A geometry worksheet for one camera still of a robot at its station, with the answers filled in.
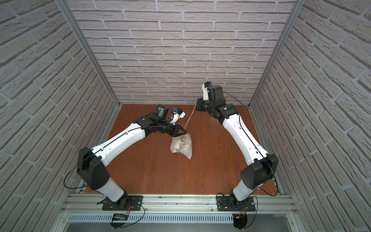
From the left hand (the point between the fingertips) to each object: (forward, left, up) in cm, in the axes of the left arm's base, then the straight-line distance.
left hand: (185, 128), depth 77 cm
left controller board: (-37, +34, -27) cm, 57 cm away
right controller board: (-40, -28, -23) cm, 54 cm away
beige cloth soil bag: (-7, +1, -5) cm, 9 cm away
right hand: (+10, -4, +10) cm, 15 cm away
